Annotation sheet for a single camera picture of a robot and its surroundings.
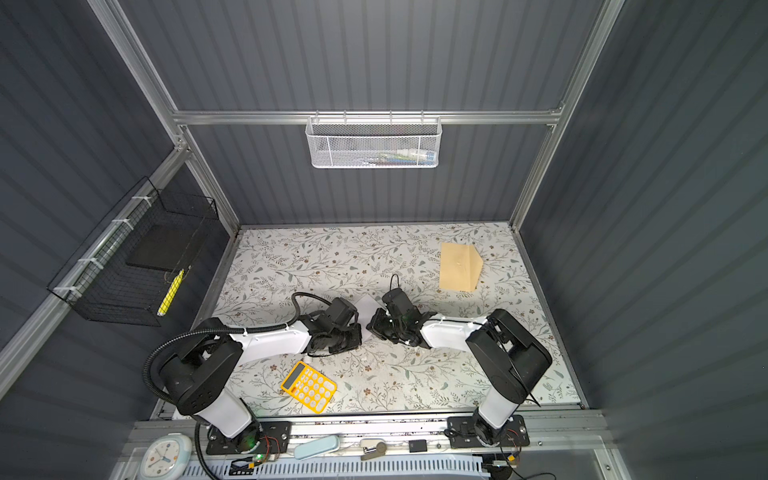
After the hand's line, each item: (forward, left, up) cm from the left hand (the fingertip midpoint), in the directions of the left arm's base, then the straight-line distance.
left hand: (366, 341), depth 89 cm
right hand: (+2, 0, +4) cm, 4 cm away
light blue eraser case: (-27, +12, +3) cm, 29 cm away
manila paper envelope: (+27, -35, 0) cm, 44 cm away
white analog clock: (-26, +47, +1) cm, 54 cm away
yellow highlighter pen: (+3, +44, +26) cm, 51 cm away
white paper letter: (+13, 0, -2) cm, 13 cm away
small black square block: (-27, -12, -1) cm, 30 cm away
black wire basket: (+11, +57, +28) cm, 64 cm away
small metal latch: (-28, -2, 0) cm, 28 cm away
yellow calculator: (-12, +16, 0) cm, 20 cm away
